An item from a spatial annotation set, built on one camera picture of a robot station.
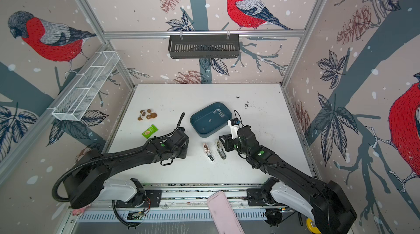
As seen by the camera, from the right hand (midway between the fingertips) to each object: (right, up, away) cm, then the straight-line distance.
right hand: (219, 139), depth 80 cm
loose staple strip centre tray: (-5, +6, +21) cm, 22 cm away
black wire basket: (-22, +55, +27) cm, 65 cm away
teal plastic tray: (-12, +7, +21) cm, 25 cm away
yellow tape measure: (+38, -32, -14) cm, 52 cm away
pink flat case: (+3, -31, -13) cm, 34 cm away
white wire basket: (-66, +21, -6) cm, 69 cm away
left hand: (-19, -8, +6) cm, 21 cm away
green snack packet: (-41, 0, +15) cm, 44 cm away
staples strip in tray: (+2, +10, +24) cm, 26 cm away
